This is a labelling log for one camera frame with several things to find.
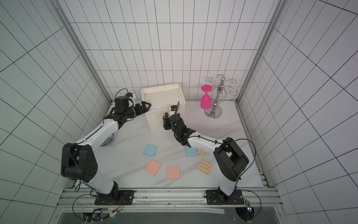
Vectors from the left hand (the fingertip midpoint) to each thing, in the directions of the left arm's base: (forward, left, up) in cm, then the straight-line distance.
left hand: (146, 109), depth 88 cm
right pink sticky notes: (-33, -18, -19) cm, 43 cm away
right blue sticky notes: (-20, -30, -19) cm, 41 cm away
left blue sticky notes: (-19, -2, -19) cm, 27 cm away
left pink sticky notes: (-30, -6, -20) cm, 37 cm away
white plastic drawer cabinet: (+6, -10, +5) cm, 12 cm away
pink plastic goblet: (+10, -41, -3) cm, 42 cm away
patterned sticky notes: (-21, -37, -19) cm, 46 cm away
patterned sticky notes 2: (-30, -38, -19) cm, 52 cm away
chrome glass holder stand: (+15, -52, -20) cm, 58 cm away
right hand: (-6, -11, -2) cm, 12 cm away
